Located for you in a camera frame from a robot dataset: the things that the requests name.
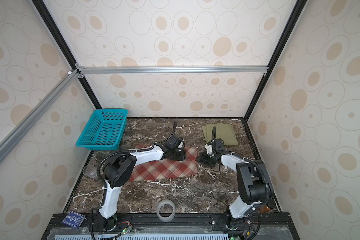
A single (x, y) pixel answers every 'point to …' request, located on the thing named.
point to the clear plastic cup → (90, 171)
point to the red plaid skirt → (166, 168)
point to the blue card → (74, 219)
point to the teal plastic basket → (104, 129)
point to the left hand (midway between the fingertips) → (191, 155)
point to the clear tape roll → (165, 201)
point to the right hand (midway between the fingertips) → (200, 159)
